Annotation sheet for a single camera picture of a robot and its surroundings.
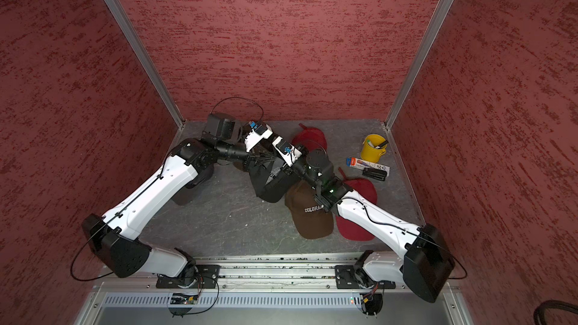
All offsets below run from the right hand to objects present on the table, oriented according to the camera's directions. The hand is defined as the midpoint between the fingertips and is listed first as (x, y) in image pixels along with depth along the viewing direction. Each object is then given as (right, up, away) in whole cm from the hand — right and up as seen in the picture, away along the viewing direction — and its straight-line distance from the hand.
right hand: (278, 146), depth 72 cm
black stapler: (+42, -13, +28) cm, 52 cm away
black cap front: (-4, -13, +9) cm, 16 cm away
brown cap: (+12, -29, +14) cm, 35 cm away
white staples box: (+35, -8, +30) cm, 47 cm away
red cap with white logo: (+26, -31, +11) cm, 42 cm away
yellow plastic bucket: (+42, -1, +29) cm, 51 cm away
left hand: (-2, -5, -3) cm, 6 cm away
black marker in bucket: (+45, 0, +27) cm, 52 cm away
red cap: (+13, +4, +32) cm, 34 cm away
